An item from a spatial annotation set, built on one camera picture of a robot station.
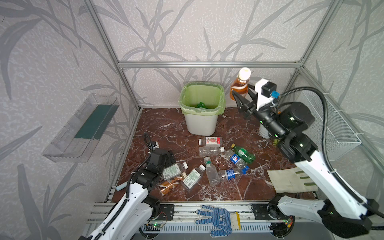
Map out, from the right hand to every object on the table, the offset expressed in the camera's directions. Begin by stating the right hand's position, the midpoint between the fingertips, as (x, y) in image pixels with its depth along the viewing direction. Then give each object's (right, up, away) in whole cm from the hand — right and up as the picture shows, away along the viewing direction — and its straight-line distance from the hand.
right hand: (240, 83), depth 51 cm
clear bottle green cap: (-7, -43, +34) cm, 56 cm away
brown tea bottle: (-32, -48, +26) cm, 63 cm away
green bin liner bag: (-7, +4, +45) cm, 46 cm away
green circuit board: (-34, -63, +19) cm, 74 cm away
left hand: (-32, -30, +30) cm, 53 cm away
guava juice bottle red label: (-8, -26, +45) cm, 53 cm away
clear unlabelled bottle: (-8, -32, +40) cm, 52 cm away
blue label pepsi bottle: (+6, -36, +36) cm, 51 cm away
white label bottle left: (-29, -42, +33) cm, 61 cm away
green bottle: (-14, -2, +51) cm, 53 cm away
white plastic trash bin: (-14, -17, +46) cm, 51 cm away
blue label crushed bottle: (+2, -43, +30) cm, 52 cm away
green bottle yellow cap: (+12, -33, +37) cm, 52 cm away
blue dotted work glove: (-2, -62, +19) cm, 65 cm away
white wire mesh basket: (+45, -20, +10) cm, 50 cm away
